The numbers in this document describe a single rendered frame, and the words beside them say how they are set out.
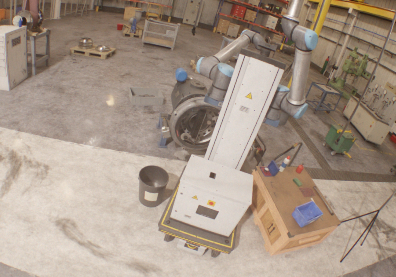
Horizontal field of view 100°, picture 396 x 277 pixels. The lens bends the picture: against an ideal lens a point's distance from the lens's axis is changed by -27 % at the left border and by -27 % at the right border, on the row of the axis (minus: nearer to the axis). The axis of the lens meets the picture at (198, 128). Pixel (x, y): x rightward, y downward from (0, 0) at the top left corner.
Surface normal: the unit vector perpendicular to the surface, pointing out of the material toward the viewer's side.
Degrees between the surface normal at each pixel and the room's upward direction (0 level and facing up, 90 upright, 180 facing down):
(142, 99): 90
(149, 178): 87
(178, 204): 90
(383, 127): 90
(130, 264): 0
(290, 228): 0
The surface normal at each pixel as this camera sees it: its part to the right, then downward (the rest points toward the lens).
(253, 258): 0.25, -0.82
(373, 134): -0.09, 0.51
